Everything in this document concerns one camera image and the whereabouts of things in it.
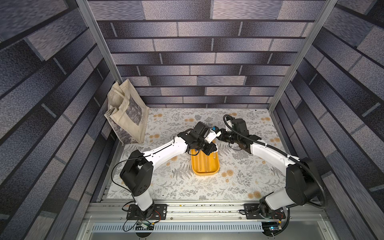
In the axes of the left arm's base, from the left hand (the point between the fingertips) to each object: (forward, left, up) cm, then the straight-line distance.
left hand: (217, 148), depth 80 cm
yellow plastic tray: (-3, +6, -15) cm, 17 cm away
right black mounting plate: (-28, -17, -14) cm, 36 cm away
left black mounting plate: (-28, +32, -15) cm, 45 cm away
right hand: (+11, +1, 0) cm, 11 cm away
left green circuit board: (-34, +37, -16) cm, 53 cm away
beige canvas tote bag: (+21, +54, +6) cm, 59 cm away
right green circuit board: (-34, -25, -16) cm, 45 cm away
